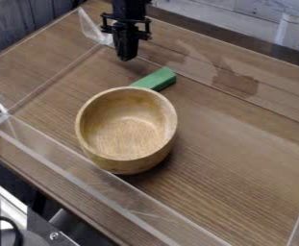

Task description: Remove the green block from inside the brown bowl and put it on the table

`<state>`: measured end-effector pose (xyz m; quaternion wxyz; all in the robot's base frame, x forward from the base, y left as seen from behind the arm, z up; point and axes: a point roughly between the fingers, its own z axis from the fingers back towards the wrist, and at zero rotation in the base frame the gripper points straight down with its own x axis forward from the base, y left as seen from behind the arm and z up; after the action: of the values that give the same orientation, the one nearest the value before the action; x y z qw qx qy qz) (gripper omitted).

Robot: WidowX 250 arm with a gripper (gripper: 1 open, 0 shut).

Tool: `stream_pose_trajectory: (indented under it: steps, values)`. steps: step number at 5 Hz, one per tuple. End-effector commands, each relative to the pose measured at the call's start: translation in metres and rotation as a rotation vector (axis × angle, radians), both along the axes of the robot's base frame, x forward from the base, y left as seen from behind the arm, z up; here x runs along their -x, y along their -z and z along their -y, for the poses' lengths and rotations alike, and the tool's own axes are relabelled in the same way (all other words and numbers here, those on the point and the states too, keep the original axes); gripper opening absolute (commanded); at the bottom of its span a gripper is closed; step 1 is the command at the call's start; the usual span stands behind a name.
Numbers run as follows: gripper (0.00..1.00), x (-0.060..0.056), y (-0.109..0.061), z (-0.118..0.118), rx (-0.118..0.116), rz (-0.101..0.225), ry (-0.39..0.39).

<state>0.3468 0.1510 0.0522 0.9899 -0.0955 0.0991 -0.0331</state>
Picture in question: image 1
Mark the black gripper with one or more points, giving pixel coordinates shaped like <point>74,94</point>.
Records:
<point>128,17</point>

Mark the green rectangular block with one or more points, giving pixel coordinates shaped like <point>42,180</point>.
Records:
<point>158,80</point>

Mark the brown wooden bowl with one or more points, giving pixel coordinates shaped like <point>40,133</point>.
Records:
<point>126,128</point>

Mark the white container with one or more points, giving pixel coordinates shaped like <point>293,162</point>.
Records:
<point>287,32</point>

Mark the clear acrylic tray wall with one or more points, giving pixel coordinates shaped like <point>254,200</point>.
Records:
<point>226,189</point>

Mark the grey metal bracket with screw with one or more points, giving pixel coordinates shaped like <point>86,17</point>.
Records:
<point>43,234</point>

